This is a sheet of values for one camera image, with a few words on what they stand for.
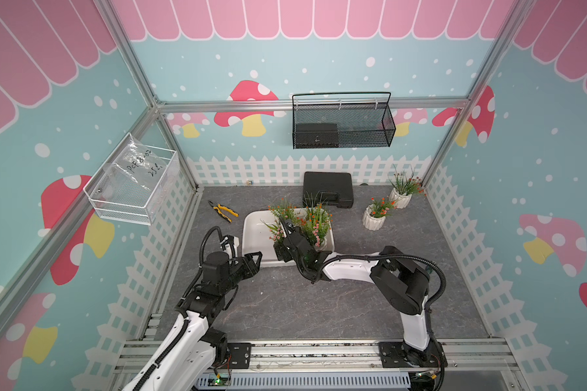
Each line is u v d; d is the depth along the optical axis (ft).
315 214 2.94
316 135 2.86
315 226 2.86
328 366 2.42
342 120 3.04
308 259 2.32
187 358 1.50
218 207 3.67
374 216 3.27
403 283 1.64
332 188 3.70
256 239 3.34
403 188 3.47
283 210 3.07
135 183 2.34
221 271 2.05
